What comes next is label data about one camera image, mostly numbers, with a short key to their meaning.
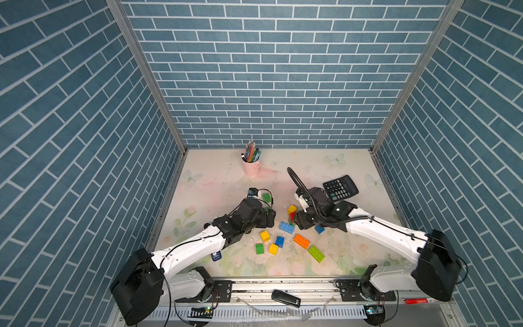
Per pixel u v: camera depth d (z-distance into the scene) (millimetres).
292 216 868
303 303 722
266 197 960
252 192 731
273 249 824
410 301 695
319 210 618
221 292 735
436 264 412
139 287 395
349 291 737
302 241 847
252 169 1021
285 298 697
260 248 825
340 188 1018
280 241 825
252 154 1019
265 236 844
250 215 625
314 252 823
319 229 890
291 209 921
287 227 889
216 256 804
